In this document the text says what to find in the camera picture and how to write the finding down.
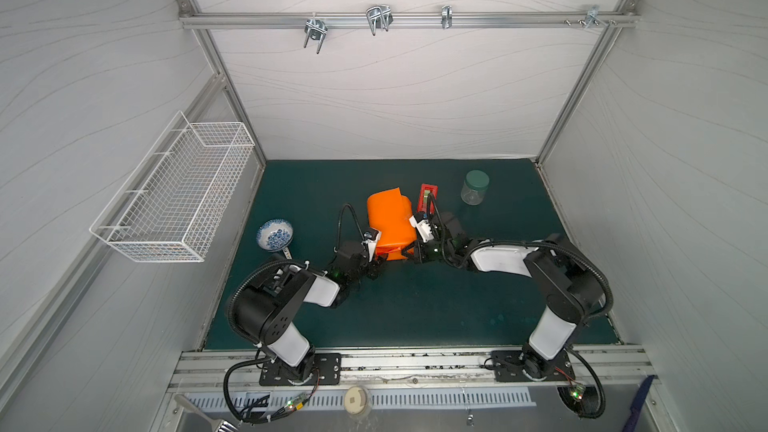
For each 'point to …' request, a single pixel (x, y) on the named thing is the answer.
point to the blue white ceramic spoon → (275, 235)
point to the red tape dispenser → (427, 196)
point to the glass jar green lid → (474, 187)
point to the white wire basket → (171, 206)
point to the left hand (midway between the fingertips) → (383, 246)
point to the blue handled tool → (638, 403)
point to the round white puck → (355, 399)
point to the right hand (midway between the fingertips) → (406, 244)
